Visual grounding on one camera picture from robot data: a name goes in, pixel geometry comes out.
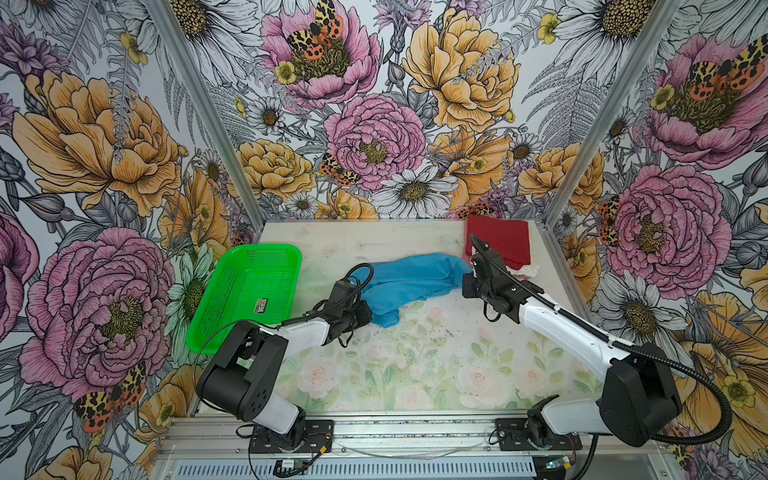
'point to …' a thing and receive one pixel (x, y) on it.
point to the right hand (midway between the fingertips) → (471, 286)
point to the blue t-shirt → (388, 284)
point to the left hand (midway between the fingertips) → (370, 320)
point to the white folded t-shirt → (529, 271)
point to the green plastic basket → (251, 283)
